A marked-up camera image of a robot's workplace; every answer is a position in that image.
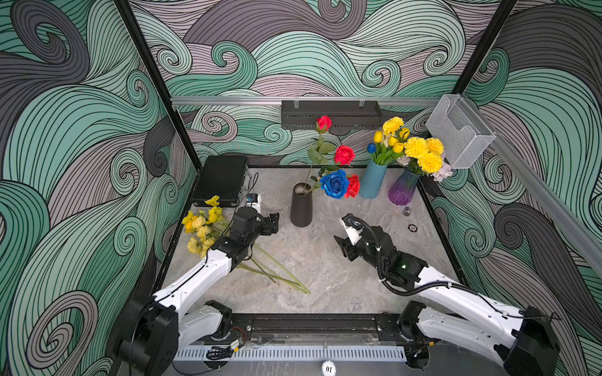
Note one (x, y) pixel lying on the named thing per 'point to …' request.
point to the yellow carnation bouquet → (426, 157)
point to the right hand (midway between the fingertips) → (342, 231)
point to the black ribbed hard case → (221, 176)
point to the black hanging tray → (345, 114)
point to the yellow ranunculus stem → (266, 277)
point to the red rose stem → (324, 154)
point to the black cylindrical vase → (302, 204)
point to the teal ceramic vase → (372, 179)
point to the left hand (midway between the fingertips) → (270, 212)
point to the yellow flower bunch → (285, 278)
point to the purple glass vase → (401, 190)
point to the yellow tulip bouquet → (389, 142)
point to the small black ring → (412, 225)
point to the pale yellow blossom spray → (207, 225)
